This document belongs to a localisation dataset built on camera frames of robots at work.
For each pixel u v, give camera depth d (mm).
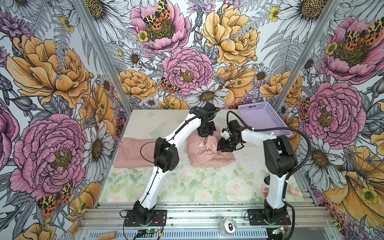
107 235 684
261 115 1192
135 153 968
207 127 794
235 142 845
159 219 734
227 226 605
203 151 886
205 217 763
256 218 738
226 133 941
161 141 588
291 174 540
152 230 711
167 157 580
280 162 534
